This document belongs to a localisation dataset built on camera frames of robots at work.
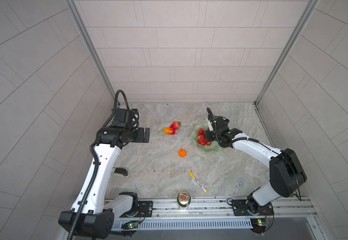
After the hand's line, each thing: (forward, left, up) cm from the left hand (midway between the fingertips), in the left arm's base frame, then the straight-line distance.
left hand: (144, 131), depth 72 cm
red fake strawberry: (+18, -14, -20) cm, 31 cm away
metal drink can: (-27, -19, -13) cm, 36 cm away
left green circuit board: (-36, +4, -20) cm, 42 cm away
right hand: (+9, -33, -15) cm, 37 cm away
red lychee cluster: (+5, -30, -15) cm, 34 cm away
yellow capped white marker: (-14, -24, -24) cm, 37 cm away
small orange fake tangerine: (-2, -19, -21) cm, 28 cm away
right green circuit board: (-36, -54, -23) cm, 69 cm away
